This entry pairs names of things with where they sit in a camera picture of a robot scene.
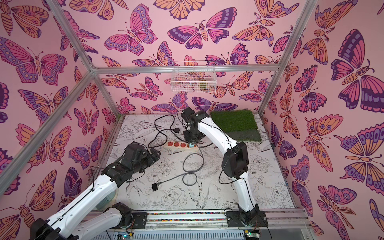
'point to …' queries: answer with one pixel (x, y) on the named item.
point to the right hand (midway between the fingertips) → (191, 139)
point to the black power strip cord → (176, 130)
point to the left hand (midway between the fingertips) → (158, 155)
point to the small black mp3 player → (154, 187)
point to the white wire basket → (193, 77)
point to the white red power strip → (181, 145)
